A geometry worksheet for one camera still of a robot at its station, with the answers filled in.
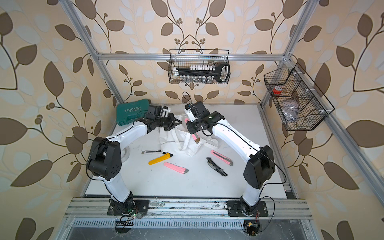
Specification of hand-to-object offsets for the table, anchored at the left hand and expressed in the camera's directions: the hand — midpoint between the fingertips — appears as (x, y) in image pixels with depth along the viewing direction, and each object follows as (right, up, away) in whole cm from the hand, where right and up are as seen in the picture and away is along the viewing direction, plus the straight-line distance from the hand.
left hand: (180, 119), depth 87 cm
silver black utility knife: (-18, -21, +6) cm, 28 cm away
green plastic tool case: (-43, +5, +24) cm, 50 cm away
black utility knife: (+19, -27, +1) cm, 33 cm away
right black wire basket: (+62, +7, -15) cm, 64 cm away
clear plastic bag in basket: (+57, +5, -14) cm, 59 cm away
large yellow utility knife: (-11, -24, +6) cm, 27 cm away
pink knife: (-1, -30, 0) cm, 30 cm away
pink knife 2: (+26, -24, +4) cm, 35 cm away
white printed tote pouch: (-2, -13, +9) cm, 16 cm away
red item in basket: (+57, +17, 0) cm, 60 cm away
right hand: (+6, -4, -5) cm, 9 cm away
